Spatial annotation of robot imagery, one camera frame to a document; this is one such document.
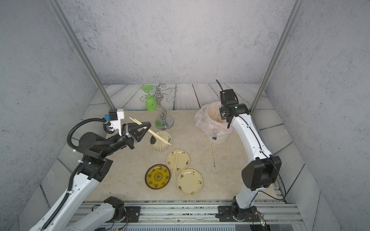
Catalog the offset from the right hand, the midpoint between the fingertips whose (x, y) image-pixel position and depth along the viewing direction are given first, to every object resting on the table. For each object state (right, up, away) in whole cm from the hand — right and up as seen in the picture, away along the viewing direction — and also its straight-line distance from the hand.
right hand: (232, 109), depth 81 cm
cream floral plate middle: (-28, -32, +11) cm, 44 cm away
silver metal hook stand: (-43, -7, +31) cm, 54 cm away
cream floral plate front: (-24, -41, +3) cm, 48 cm away
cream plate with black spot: (-45, -22, +19) cm, 53 cm away
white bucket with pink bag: (-13, -5, +5) cm, 15 cm away
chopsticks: (-9, -29, +15) cm, 34 cm away
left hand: (-38, -9, -26) cm, 47 cm away
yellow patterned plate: (-43, -40, +6) cm, 59 cm away
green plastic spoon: (-51, +7, +23) cm, 57 cm away
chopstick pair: (-33, -34, +8) cm, 48 cm away
